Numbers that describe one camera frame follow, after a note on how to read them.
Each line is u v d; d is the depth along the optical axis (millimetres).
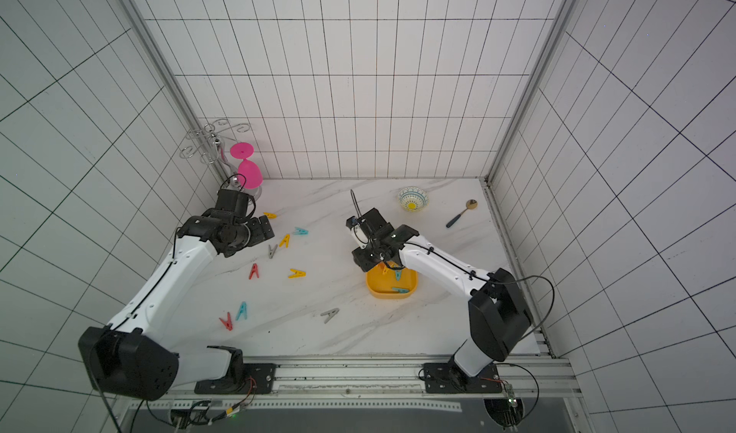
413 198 1104
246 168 995
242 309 852
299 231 1035
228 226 567
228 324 820
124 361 382
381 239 600
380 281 894
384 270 700
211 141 931
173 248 488
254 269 929
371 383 729
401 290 877
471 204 1099
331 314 833
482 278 456
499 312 428
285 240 1001
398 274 899
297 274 923
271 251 974
